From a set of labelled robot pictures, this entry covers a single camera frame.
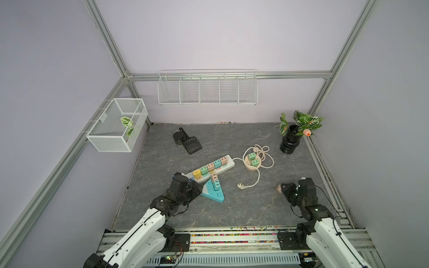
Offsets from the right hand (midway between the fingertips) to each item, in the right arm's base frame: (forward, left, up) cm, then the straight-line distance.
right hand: (280, 184), depth 86 cm
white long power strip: (+8, +40, -1) cm, 41 cm away
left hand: (-4, +41, +2) cm, 41 cm away
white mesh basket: (+22, +81, +22) cm, 87 cm away
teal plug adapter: (-1, +33, +1) cm, 33 cm away
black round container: (+34, +59, -2) cm, 68 cm away
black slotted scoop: (+29, +50, -2) cm, 58 cm away
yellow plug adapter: (+6, +44, 0) cm, 44 cm away
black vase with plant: (+24, -12, +19) cm, 33 cm away
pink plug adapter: (-3, +1, +1) cm, 3 cm away
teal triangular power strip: (-2, +35, -2) cm, 35 cm away
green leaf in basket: (+22, +76, +25) cm, 83 cm away
